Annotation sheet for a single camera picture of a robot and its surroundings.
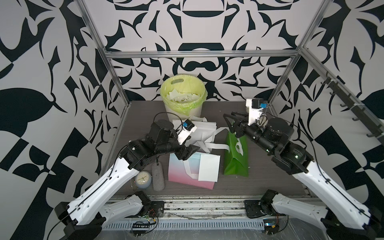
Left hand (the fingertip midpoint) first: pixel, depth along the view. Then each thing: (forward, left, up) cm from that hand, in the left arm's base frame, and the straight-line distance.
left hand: (192, 138), depth 65 cm
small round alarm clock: (-8, +26, -27) cm, 38 cm away
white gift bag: (+8, -6, -12) cm, 16 cm away
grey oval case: (-6, +18, -27) cm, 34 cm away
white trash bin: (+21, +4, -2) cm, 21 cm away
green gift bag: (-7, -20, -9) cm, 23 cm away
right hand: (+4, -14, +12) cm, 19 cm away
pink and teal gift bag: (-8, +3, -16) cm, 18 cm away
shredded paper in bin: (+38, +3, -13) cm, 40 cm away
